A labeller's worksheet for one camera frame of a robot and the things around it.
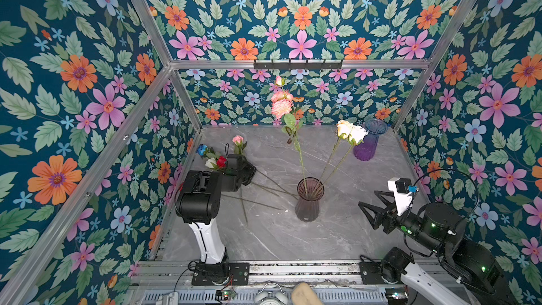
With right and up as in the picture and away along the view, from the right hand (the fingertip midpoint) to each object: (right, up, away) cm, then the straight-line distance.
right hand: (371, 194), depth 61 cm
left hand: (-39, +6, +40) cm, 56 cm away
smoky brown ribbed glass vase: (-17, -2, +15) cm, 23 cm away
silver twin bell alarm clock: (-30, -35, +5) cm, 46 cm away
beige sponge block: (-20, -33, +5) cm, 39 cm away
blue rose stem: (-68, +13, +43) cm, 82 cm away
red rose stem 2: (-42, -10, +31) cm, 53 cm away
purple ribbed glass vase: (+16, +12, +47) cm, 51 cm away
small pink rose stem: (-51, +17, +48) cm, 72 cm away
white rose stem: (-62, +6, +38) cm, 73 cm away
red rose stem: (-56, +6, +38) cm, 68 cm away
